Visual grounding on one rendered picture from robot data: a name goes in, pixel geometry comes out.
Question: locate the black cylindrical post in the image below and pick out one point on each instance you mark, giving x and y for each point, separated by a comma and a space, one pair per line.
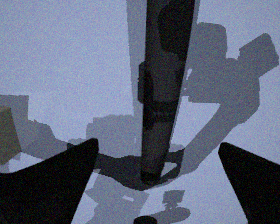
145, 220

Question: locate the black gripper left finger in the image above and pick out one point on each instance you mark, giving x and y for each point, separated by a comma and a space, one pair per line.
48, 192

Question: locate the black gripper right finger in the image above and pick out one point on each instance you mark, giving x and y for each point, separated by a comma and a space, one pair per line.
256, 182

